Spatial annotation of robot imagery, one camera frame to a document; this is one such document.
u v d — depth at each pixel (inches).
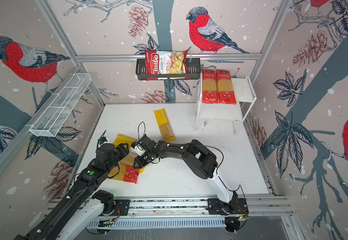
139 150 31.2
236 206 25.9
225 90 31.3
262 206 29.5
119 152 24.9
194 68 37.4
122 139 38.5
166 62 34.5
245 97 30.7
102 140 27.1
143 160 30.6
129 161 33.6
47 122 27.8
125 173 32.8
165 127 41.4
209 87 31.7
